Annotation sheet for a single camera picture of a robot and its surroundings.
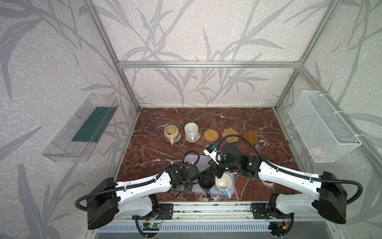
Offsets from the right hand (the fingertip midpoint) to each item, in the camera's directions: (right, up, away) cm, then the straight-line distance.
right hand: (205, 164), depth 74 cm
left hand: (-8, -13, +5) cm, 16 cm away
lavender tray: (-1, +3, -8) cm, 9 cm away
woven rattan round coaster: (+5, +11, +29) cm, 32 cm away
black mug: (+1, -12, +9) cm, 15 cm away
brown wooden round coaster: (+33, +10, +29) cm, 45 cm away
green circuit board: (-26, -30, -2) cm, 40 cm away
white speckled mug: (-8, +14, +26) cm, 31 cm away
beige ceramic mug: (-22, +13, +27) cm, 38 cm away
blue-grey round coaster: (-18, +9, +25) cm, 32 cm away
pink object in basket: (+55, +7, -1) cm, 56 cm away
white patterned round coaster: (-7, +8, +25) cm, 27 cm away
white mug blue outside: (+11, -14, +9) cm, 20 cm away
